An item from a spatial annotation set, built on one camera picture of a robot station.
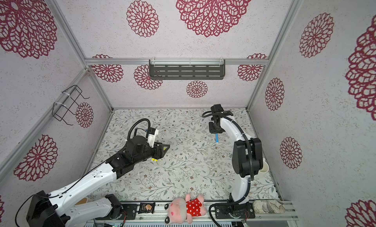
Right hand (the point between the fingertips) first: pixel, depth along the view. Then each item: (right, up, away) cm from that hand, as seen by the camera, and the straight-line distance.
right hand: (216, 127), depth 94 cm
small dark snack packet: (-39, -40, -20) cm, 59 cm away
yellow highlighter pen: (-34, -13, -27) cm, 46 cm away
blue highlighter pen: (+2, -7, +7) cm, 10 cm away
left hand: (-30, -9, -17) cm, 35 cm away
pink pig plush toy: (-22, -38, -26) cm, 51 cm away
